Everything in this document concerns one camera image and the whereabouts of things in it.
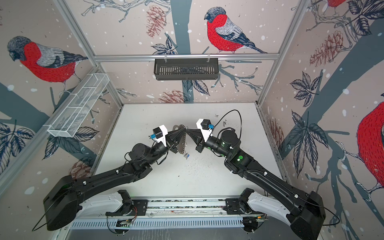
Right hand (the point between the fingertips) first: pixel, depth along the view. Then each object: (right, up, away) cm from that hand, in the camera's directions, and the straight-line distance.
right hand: (185, 133), depth 63 cm
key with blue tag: (0, -12, +8) cm, 15 cm away
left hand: (-1, +2, -3) cm, 3 cm away
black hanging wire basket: (-3, +41, +43) cm, 60 cm away
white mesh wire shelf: (-58, +12, +14) cm, 61 cm away
